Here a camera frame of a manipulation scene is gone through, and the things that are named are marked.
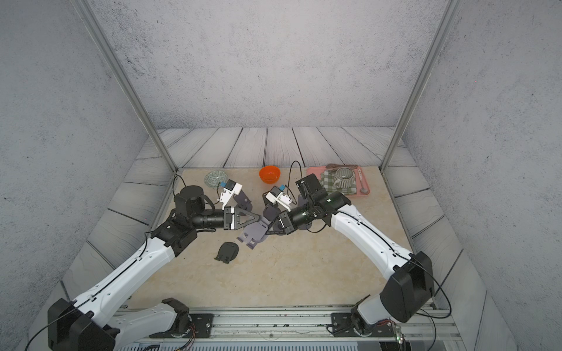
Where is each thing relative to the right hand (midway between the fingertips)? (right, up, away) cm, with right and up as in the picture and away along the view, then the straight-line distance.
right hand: (268, 234), depth 66 cm
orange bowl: (-3, +20, +49) cm, 53 cm away
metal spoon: (+44, +12, +45) cm, 63 cm away
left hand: (-2, +4, -2) cm, 5 cm away
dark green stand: (-19, -13, +25) cm, 34 cm away
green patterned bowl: (-33, +18, +49) cm, 61 cm away
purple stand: (-4, +1, -1) cm, 4 cm away
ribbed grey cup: (+33, +18, +39) cm, 55 cm away
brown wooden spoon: (+32, +25, +58) cm, 70 cm away
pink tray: (+22, +22, +54) cm, 63 cm away
